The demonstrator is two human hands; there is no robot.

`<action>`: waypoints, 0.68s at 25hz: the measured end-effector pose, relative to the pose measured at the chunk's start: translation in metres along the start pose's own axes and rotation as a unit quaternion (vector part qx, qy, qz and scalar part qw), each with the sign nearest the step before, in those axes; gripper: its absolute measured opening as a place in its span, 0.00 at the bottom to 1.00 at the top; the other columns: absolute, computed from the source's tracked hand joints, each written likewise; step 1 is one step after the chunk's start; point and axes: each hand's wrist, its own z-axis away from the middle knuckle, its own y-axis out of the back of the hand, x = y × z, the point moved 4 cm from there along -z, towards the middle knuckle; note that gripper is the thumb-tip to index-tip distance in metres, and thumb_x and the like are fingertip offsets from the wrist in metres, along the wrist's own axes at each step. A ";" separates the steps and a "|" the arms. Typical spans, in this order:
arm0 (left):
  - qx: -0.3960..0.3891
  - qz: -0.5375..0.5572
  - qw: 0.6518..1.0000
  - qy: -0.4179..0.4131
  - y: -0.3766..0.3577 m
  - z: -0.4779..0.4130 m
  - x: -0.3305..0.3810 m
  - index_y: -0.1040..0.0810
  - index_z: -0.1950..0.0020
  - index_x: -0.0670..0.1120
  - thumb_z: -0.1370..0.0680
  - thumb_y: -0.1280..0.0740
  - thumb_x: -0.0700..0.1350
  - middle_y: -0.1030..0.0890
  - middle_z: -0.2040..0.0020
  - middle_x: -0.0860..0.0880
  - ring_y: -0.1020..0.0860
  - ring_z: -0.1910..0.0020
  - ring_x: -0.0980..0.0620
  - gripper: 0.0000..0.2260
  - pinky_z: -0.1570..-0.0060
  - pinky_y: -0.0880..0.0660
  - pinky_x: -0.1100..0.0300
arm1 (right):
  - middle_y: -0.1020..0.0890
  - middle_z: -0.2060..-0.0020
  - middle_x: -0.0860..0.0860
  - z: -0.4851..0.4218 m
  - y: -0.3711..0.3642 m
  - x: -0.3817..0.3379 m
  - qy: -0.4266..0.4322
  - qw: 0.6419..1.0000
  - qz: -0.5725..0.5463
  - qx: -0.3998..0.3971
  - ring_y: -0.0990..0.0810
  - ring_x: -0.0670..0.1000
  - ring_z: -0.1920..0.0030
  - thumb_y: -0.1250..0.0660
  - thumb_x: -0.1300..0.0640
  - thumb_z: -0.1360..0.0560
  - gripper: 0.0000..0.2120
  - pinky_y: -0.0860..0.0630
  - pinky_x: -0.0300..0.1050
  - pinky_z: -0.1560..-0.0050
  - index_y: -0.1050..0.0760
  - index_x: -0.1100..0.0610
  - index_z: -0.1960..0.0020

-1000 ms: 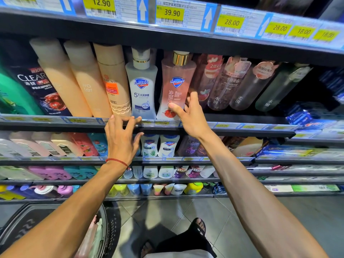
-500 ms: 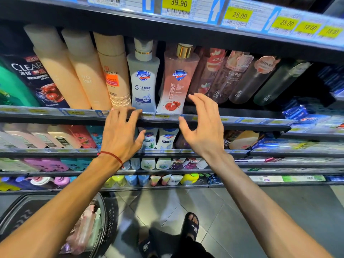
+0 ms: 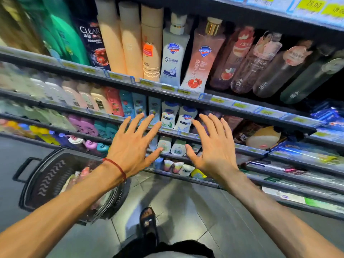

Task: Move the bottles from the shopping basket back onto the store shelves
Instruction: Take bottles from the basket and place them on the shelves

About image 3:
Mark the tan bottle with orange label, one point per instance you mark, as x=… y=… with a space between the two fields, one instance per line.
x=151 y=45

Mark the clear dark green bottle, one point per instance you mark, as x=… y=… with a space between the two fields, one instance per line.
x=309 y=80

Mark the pink body wash bottle gold cap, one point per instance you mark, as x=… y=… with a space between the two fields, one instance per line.
x=203 y=59

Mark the person's left thumb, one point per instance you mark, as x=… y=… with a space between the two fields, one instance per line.
x=155 y=155

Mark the gold shampoo bottle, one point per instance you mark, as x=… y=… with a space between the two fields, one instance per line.
x=16 y=26

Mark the row of small travel bottles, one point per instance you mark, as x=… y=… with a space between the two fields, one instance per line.
x=180 y=167

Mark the white bottle with blue cap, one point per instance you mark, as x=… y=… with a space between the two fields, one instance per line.
x=185 y=119
x=169 y=115

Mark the row of long blue boxes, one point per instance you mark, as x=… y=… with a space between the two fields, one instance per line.
x=303 y=154

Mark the person's right forearm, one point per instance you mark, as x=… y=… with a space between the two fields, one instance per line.
x=274 y=220

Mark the light blue bottle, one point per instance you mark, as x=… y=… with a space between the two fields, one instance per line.
x=139 y=104
x=155 y=108
x=127 y=104

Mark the green shampoo bottle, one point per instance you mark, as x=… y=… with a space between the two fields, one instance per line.
x=71 y=37
x=48 y=32

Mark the row of pale green packets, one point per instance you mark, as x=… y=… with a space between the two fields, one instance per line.
x=40 y=114

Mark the person's left middle finger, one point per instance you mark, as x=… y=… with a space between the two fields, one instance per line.
x=146 y=126

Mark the stack of blue toothpaste boxes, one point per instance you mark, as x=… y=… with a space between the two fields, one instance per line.
x=328 y=115

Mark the peach shampoo bottle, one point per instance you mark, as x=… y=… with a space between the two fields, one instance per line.
x=131 y=42
x=111 y=37

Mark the person's right hand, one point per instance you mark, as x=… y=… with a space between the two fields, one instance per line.
x=217 y=155

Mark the dark blue shampoo bottle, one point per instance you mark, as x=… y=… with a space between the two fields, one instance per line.
x=94 y=45

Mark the black store shelf rack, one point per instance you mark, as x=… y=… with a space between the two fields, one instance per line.
x=204 y=100

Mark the person's left forearm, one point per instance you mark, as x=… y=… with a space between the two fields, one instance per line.
x=59 y=212

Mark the person's right thumb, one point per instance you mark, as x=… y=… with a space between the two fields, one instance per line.
x=191 y=155

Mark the clear dark red bottle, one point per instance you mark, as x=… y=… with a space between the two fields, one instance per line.
x=233 y=59

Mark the white body wash bottle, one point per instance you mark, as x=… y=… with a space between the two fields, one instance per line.
x=173 y=53

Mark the black sandal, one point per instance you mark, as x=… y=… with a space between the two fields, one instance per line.
x=148 y=221

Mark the black shorts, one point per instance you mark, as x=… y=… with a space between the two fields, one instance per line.
x=172 y=249

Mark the person's left little finger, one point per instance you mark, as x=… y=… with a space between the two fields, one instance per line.
x=124 y=125

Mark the yellow price tag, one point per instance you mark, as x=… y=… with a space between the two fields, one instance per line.
x=311 y=3
x=333 y=10

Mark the person's right middle finger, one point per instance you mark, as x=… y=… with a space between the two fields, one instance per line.
x=207 y=125

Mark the clear pink tagged bottle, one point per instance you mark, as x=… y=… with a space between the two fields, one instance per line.
x=255 y=67

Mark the pink packet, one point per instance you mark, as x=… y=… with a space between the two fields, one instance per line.
x=80 y=175

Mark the clear grey bottle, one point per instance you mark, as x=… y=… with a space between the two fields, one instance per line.
x=279 y=75

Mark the row of pastel bottles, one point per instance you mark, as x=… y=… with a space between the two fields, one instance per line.
x=61 y=91

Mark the person's left hand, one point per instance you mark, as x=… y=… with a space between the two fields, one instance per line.
x=129 y=153

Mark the black plastic shopping basket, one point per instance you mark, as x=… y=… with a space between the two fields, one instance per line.
x=48 y=182

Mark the row of colourful small bottles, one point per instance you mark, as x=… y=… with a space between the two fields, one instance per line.
x=40 y=131

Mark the dark brown packet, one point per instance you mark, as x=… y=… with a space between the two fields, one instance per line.
x=242 y=130

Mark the person's right little finger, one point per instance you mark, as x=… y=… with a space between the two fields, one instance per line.
x=226 y=126

